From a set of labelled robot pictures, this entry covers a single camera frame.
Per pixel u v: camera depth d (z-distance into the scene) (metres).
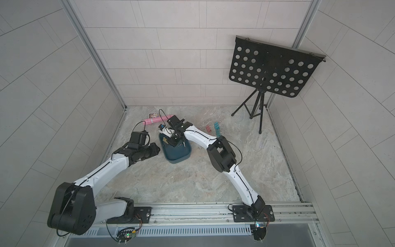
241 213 0.71
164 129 0.83
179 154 0.87
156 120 1.05
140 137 0.67
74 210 0.39
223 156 0.58
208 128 1.04
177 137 0.82
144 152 0.72
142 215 0.71
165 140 0.93
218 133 1.01
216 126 1.05
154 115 1.09
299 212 0.73
